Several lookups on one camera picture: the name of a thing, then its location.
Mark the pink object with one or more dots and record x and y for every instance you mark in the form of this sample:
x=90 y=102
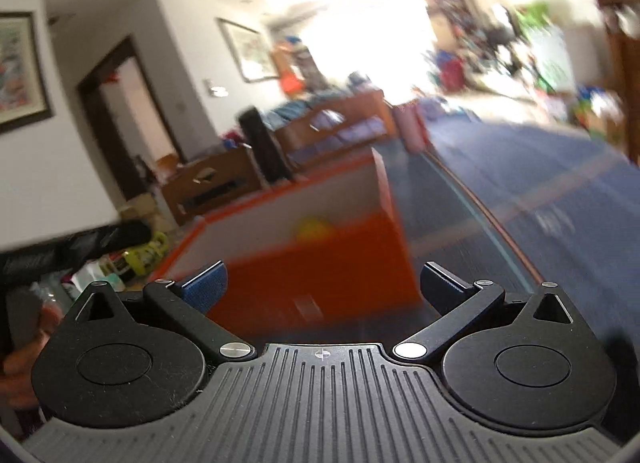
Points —
x=410 y=128

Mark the wooden bookshelf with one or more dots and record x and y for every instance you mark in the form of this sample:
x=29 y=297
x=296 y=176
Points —
x=620 y=43

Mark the orange paper bag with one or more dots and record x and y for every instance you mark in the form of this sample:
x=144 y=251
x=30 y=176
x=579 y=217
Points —
x=290 y=80

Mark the person's left hand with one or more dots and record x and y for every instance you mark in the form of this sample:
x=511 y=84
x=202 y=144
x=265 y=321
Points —
x=17 y=378

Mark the wooden chair with oval cutout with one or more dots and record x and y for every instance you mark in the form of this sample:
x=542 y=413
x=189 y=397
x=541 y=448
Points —
x=235 y=168

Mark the green panda mug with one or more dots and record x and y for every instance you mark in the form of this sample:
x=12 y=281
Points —
x=142 y=255

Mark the large framed wall picture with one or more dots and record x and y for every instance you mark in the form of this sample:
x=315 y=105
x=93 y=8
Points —
x=22 y=73

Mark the brown cardboard box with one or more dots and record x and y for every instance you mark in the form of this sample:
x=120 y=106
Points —
x=140 y=205

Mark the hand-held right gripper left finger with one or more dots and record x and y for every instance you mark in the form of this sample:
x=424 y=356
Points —
x=205 y=288

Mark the orange cardboard box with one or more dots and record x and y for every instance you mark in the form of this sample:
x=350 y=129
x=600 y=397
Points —
x=350 y=273

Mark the wall switch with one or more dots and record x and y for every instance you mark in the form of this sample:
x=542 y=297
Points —
x=216 y=89

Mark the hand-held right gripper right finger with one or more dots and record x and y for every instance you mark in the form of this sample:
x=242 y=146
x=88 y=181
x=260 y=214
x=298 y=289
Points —
x=440 y=288

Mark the blue patterned tablecloth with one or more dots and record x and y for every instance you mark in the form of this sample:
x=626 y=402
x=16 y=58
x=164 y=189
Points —
x=525 y=203

